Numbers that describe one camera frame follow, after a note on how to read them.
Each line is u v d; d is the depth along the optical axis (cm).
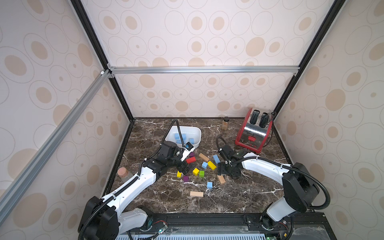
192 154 97
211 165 93
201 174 88
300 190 44
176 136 109
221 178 85
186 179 86
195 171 89
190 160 96
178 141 106
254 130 91
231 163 63
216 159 95
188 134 110
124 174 80
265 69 90
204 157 97
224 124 109
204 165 92
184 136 111
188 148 69
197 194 82
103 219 39
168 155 62
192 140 106
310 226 73
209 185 84
